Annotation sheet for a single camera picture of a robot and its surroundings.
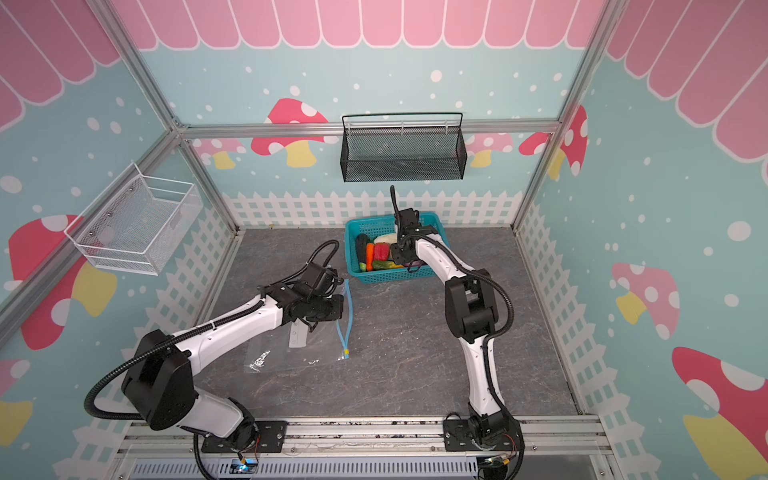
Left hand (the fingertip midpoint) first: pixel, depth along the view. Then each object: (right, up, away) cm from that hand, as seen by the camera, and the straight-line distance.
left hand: (341, 315), depth 85 cm
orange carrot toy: (+6, +20, +24) cm, 32 cm away
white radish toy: (+13, +24, +27) cm, 38 cm away
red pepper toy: (+11, +19, +20) cm, 30 cm away
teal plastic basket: (+11, +28, +27) cm, 41 cm away
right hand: (+18, +18, +15) cm, 30 cm away
